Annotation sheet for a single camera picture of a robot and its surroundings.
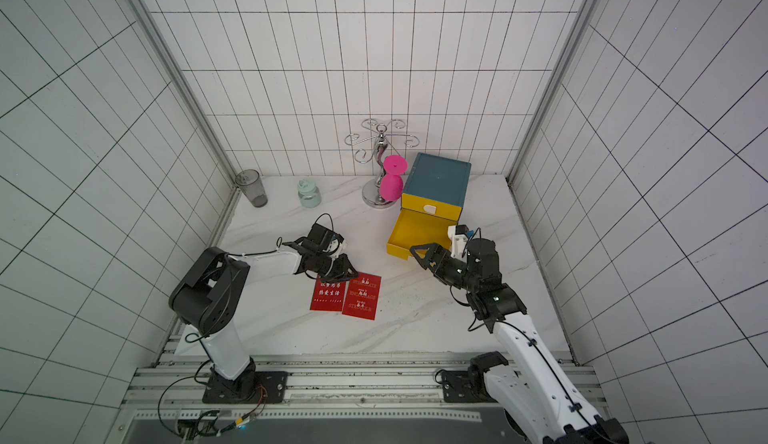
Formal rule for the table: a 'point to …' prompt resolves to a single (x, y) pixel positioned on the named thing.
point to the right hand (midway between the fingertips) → (417, 249)
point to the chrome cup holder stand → (372, 195)
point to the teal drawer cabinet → (438, 178)
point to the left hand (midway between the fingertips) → (352, 279)
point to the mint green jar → (308, 193)
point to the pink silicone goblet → (391, 184)
